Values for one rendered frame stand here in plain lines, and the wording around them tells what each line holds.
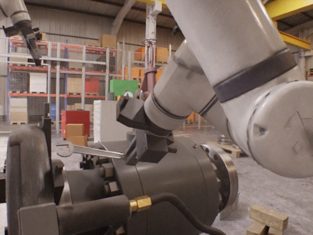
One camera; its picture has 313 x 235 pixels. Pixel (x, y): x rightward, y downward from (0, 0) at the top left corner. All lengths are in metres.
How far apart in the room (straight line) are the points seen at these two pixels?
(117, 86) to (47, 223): 7.67
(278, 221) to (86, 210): 1.67
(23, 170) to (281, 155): 0.65
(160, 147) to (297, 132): 0.29
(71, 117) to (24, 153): 5.50
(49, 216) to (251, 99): 0.51
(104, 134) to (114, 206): 4.14
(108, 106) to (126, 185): 3.93
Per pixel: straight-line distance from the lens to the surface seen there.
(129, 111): 0.41
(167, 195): 0.74
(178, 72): 0.34
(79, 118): 6.29
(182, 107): 0.37
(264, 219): 2.10
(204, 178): 1.07
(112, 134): 4.77
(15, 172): 0.73
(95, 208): 0.62
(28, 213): 0.58
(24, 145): 0.78
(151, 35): 9.43
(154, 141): 0.44
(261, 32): 0.22
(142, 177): 0.89
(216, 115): 0.35
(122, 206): 0.64
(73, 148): 0.55
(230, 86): 0.21
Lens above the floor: 1.07
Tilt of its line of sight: 3 degrees down
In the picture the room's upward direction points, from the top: 1 degrees clockwise
